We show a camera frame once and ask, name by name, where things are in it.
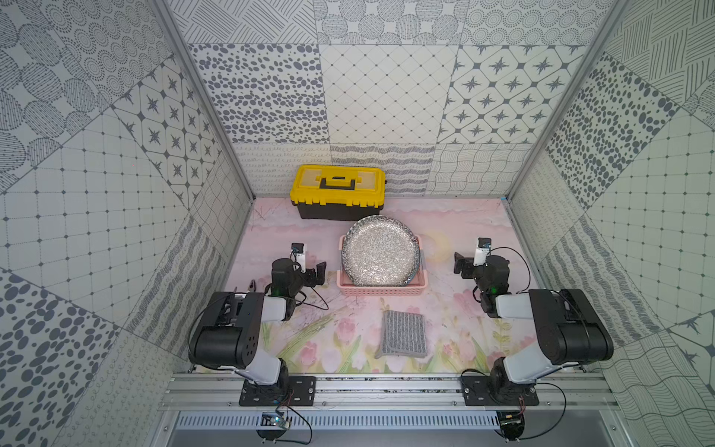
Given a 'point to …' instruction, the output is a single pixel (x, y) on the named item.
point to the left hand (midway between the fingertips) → (308, 258)
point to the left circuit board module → (273, 426)
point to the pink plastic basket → (416, 285)
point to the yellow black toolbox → (338, 193)
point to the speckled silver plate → (380, 250)
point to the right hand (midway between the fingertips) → (470, 255)
